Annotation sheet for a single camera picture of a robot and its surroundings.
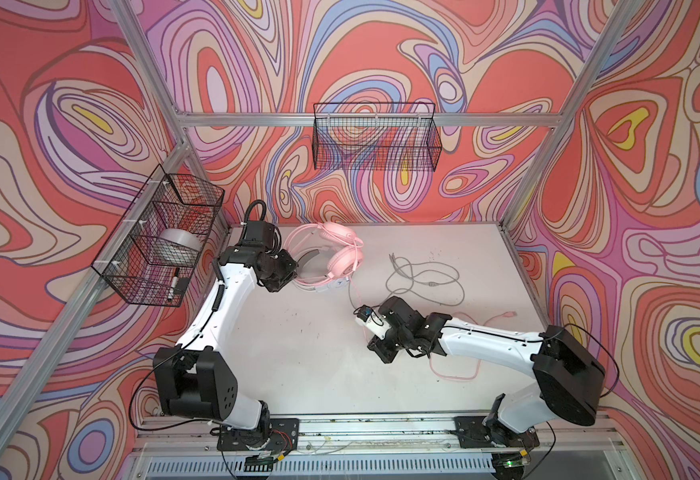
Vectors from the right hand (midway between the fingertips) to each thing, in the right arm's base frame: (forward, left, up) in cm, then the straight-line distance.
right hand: (375, 351), depth 83 cm
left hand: (+18, +20, +16) cm, 31 cm away
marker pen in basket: (+10, +50, +22) cm, 55 cm away
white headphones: (+22, +13, +1) cm, 25 cm away
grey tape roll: (+16, +48, +29) cm, 58 cm away
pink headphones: (+16, +7, +26) cm, 31 cm away
